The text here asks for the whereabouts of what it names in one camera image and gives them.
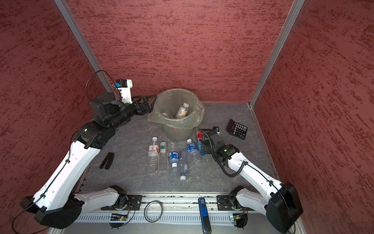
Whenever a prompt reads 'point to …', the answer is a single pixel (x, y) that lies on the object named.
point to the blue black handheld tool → (206, 227)
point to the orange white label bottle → (182, 111)
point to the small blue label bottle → (173, 158)
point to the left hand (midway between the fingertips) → (148, 99)
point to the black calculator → (236, 129)
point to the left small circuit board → (117, 217)
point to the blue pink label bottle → (199, 135)
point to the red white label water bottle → (153, 152)
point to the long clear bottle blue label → (183, 164)
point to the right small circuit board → (236, 217)
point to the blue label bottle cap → (192, 149)
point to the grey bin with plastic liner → (168, 103)
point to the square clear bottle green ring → (163, 159)
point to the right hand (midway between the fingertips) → (209, 147)
